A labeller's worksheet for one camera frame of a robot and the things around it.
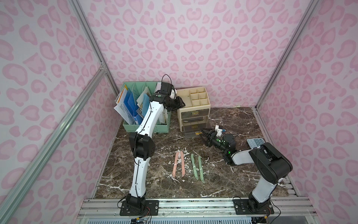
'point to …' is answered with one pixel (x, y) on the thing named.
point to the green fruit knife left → (194, 165)
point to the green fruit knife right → (201, 170)
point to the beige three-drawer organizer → (196, 114)
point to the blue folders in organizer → (129, 102)
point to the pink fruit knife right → (182, 164)
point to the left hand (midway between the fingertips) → (183, 103)
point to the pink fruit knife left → (175, 163)
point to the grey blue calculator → (255, 142)
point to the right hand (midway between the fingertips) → (199, 131)
